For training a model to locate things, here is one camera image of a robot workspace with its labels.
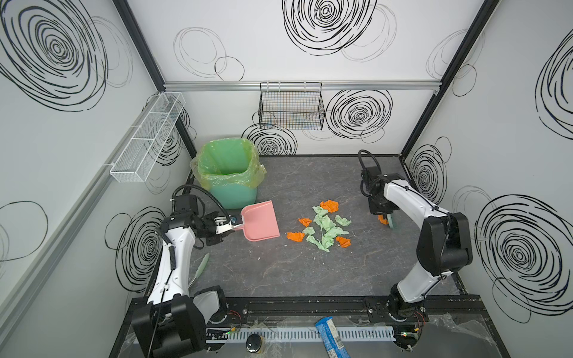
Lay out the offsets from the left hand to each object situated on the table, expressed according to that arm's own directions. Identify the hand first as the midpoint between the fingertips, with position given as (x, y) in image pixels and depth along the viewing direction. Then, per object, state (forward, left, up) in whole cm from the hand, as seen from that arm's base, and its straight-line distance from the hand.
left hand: (227, 222), depth 80 cm
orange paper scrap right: (+1, -26, -13) cm, 29 cm away
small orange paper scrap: (-1, -45, -13) cm, 47 cm away
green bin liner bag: (+28, +6, +2) cm, 29 cm away
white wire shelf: (+11, +28, +20) cm, 36 cm away
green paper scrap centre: (+8, -37, -11) cm, 39 cm away
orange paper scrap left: (+11, -62, -13) cm, 64 cm away
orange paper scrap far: (+16, -41, -13) cm, 45 cm away
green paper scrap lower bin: (+9, -45, -12) cm, 47 cm away
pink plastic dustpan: (+2, -11, -2) cm, 12 cm away
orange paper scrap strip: (+8, -29, -12) cm, 32 cm away
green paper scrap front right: (+1, -38, -13) cm, 41 cm away
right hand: (+9, -60, -5) cm, 61 cm away
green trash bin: (+14, +2, -3) cm, 14 cm away
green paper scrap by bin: (+4, -31, -12) cm, 33 cm away
